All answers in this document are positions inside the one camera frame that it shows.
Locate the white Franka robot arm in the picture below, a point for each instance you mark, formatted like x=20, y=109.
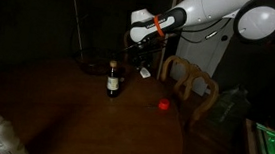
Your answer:
x=210, y=13

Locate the thin metal pole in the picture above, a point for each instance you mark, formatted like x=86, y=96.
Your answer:
x=78, y=28

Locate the dark bottle with cork cap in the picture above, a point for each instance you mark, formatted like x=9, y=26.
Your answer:
x=112, y=81

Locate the small red cup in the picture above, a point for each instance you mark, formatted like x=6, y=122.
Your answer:
x=163, y=104

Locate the wooden side board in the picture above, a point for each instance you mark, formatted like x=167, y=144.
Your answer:
x=248, y=150

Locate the wooden chair with looped back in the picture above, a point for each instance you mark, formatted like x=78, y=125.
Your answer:
x=208, y=93

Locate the dark green plastic bag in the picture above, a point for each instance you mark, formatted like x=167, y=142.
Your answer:
x=231, y=108

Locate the white plastic bottle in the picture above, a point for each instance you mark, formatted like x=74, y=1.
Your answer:
x=1, y=138

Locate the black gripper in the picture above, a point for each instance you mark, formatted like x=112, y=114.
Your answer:
x=144, y=54

